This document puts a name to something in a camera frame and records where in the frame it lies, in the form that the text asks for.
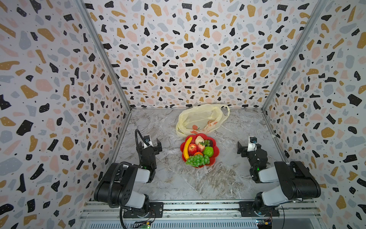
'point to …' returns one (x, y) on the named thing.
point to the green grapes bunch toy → (198, 160)
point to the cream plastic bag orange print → (201, 119)
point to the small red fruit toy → (200, 148)
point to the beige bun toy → (198, 139)
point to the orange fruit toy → (198, 153)
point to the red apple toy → (192, 149)
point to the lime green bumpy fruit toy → (208, 150)
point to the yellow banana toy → (186, 148)
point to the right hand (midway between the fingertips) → (248, 141)
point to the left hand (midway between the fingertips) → (150, 140)
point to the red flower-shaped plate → (216, 150)
